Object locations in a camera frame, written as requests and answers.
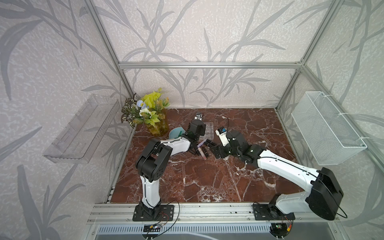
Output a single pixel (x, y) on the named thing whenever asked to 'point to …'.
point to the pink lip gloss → (201, 153)
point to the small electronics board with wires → (151, 228)
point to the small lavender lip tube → (201, 143)
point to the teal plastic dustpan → (176, 132)
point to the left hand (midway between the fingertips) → (200, 122)
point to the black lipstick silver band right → (211, 142)
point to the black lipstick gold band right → (208, 145)
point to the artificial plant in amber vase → (150, 110)
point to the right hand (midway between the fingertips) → (216, 144)
